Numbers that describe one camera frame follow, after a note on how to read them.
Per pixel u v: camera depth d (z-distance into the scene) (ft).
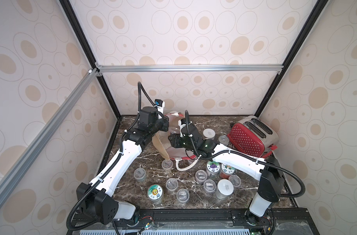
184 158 2.41
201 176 2.72
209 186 2.61
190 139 1.88
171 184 2.61
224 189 2.45
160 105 2.09
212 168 2.73
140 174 2.73
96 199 1.25
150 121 1.85
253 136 2.80
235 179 2.67
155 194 2.43
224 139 3.18
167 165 2.87
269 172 1.48
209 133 3.18
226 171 2.67
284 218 2.47
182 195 2.50
